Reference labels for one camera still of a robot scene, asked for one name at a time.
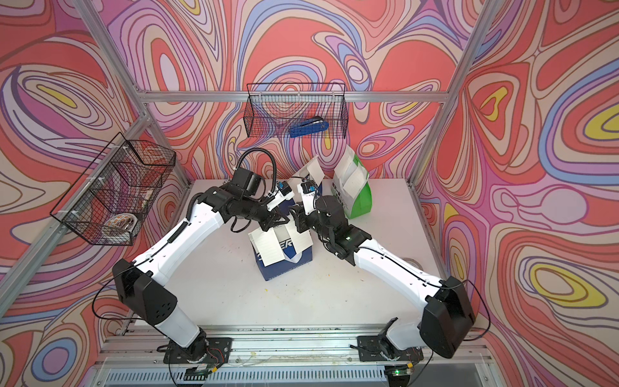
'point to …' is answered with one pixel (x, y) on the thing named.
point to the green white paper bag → (350, 185)
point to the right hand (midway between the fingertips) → (294, 211)
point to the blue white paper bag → (304, 175)
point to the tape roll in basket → (120, 226)
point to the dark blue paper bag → (292, 261)
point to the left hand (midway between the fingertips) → (289, 219)
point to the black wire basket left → (107, 205)
